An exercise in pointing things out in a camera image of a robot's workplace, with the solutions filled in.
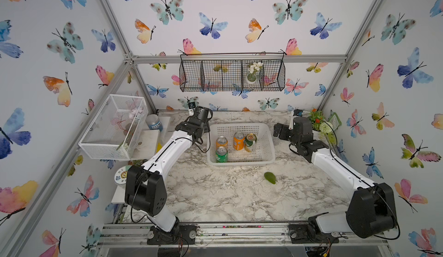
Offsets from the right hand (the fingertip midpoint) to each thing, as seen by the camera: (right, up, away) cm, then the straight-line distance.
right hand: (284, 124), depth 85 cm
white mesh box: (-78, -3, -8) cm, 78 cm away
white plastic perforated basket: (-7, -17, +14) cm, 23 cm away
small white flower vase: (-15, +26, +11) cm, 32 cm away
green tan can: (-16, -8, +8) cm, 19 cm away
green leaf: (-6, -27, +5) cm, 28 cm away
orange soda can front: (-31, -9, +6) cm, 33 cm away
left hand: (-42, +1, +2) cm, 42 cm away
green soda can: (-31, -15, +1) cm, 34 cm away
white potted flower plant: (+22, -1, +9) cm, 23 cm away
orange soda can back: (-22, -9, +8) cm, 25 cm away
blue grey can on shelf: (-64, +1, 0) cm, 64 cm away
